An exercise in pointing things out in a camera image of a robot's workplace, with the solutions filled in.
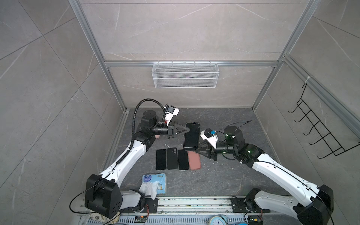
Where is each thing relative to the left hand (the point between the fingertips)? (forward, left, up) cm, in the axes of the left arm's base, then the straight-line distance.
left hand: (189, 130), depth 65 cm
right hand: (-5, -5, -9) cm, 11 cm away
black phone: (-3, -1, -2) cm, 4 cm away
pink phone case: (-3, -4, -33) cm, 33 cm away
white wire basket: (+52, 0, -4) cm, 52 cm away
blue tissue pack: (-16, +20, -27) cm, 38 cm away
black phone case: (+1, +11, -33) cm, 35 cm away
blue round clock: (-33, -14, -29) cm, 46 cm away
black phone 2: (+1, +18, -34) cm, 39 cm away
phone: (-2, +3, -32) cm, 33 cm away
